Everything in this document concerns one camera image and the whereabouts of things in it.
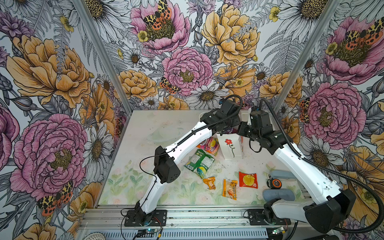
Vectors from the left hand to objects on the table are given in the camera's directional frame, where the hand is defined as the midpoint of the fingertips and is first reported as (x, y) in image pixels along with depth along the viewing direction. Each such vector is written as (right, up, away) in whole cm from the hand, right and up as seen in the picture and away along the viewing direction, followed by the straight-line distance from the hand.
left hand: (236, 123), depth 80 cm
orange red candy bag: (-12, -14, +17) cm, 25 cm away
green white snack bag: (-19, -24, +12) cm, 32 cm away
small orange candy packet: (-13, -33, +5) cm, 36 cm away
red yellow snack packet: (+8, -32, +6) cm, 34 cm away
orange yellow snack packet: (-3, -35, +3) cm, 36 cm away
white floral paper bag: (-2, -12, 0) cm, 12 cm away
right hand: (+1, -4, -2) cm, 5 cm away
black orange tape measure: (+21, -33, +3) cm, 39 cm away
